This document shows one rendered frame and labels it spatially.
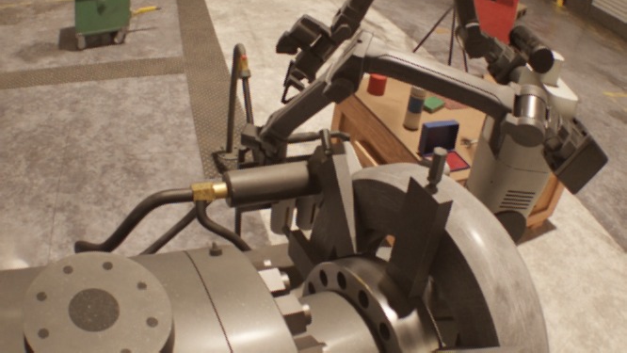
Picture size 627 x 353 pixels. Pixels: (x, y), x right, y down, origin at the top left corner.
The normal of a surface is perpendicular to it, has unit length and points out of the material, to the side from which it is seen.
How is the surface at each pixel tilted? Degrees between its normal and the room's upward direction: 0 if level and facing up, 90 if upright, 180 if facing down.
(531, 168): 90
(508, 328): 43
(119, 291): 0
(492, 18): 90
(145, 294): 0
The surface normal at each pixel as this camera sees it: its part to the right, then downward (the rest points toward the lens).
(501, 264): 0.26, -0.65
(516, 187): -0.04, 0.67
